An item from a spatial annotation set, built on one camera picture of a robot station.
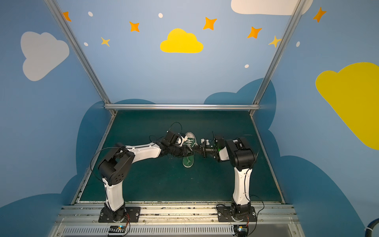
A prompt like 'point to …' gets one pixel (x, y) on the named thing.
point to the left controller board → (117, 229)
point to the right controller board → (241, 230)
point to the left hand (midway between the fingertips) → (192, 152)
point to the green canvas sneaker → (188, 161)
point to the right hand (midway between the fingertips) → (192, 147)
